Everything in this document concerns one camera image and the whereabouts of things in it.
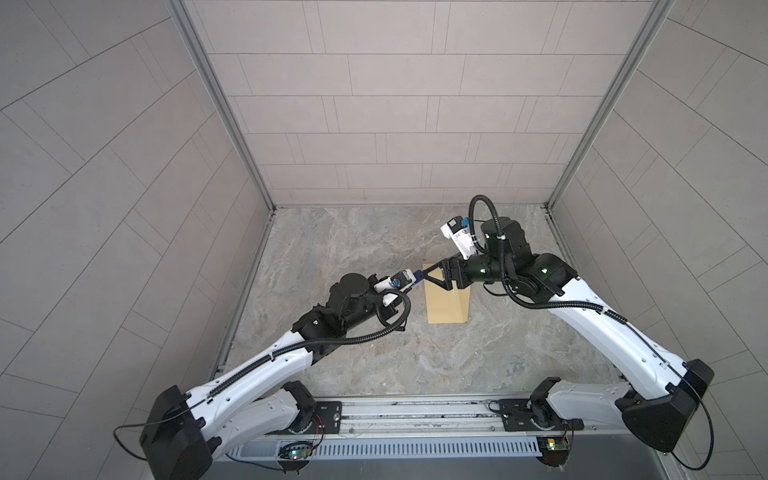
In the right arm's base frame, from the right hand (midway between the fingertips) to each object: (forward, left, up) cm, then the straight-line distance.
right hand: (431, 273), depth 66 cm
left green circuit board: (-28, +32, -24) cm, 49 cm away
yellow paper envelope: (+5, -7, -27) cm, 29 cm away
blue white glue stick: (-3, +4, +4) cm, 6 cm away
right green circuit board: (-31, -26, -29) cm, 50 cm away
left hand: (+1, +4, -5) cm, 7 cm away
